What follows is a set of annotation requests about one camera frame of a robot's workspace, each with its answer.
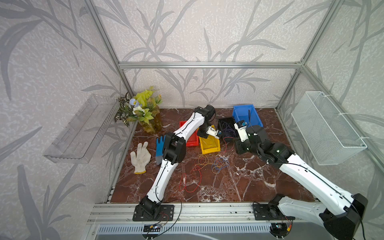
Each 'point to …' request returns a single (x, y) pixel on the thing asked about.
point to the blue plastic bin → (247, 113)
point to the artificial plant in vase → (143, 107)
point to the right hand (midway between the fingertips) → (233, 139)
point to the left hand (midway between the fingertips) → (204, 132)
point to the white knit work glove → (143, 157)
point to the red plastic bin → (194, 140)
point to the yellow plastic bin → (211, 144)
